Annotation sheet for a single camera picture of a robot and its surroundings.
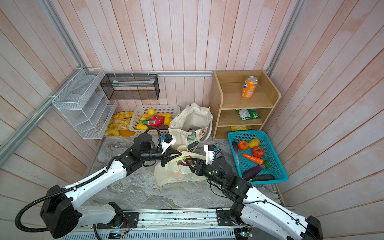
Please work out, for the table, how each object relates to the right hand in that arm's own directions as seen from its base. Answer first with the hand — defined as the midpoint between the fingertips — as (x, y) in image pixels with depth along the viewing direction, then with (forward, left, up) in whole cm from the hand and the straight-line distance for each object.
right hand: (188, 161), depth 69 cm
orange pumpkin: (+22, -35, -19) cm, 46 cm away
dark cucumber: (+1, -43, -20) cm, 48 cm away
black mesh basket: (+56, +43, +2) cm, 71 cm away
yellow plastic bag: (-3, +6, -3) cm, 7 cm away
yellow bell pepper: (+24, -43, -19) cm, 53 cm away
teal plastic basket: (+21, -42, -22) cm, 52 cm away
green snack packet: (+35, -37, -3) cm, 51 cm away
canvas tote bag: (+38, -1, -19) cm, 43 cm away
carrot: (+11, -43, -20) cm, 49 cm away
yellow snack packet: (+37, -32, -20) cm, 53 cm away
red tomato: (+16, -44, -18) cm, 50 cm away
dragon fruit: (+38, +25, -14) cm, 47 cm away
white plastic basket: (+46, +35, -18) cm, 61 cm away
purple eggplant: (+3, -36, -21) cm, 42 cm away
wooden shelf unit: (+36, -30, +7) cm, 48 cm away
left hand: (+2, +4, 0) cm, 5 cm away
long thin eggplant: (+20, -31, -20) cm, 42 cm away
